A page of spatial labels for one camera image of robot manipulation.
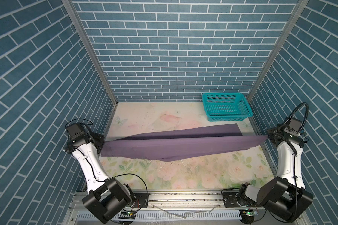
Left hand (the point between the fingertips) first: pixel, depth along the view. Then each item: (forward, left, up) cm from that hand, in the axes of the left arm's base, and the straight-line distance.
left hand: (102, 138), depth 76 cm
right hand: (+2, -95, +3) cm, 95 cm away
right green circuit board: (-35, -77, -21) cm, 87 cm away
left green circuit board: (-33, -15, -23) cm, 42 cm away
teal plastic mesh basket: (+41, -86, -19) cm, 97 cm away
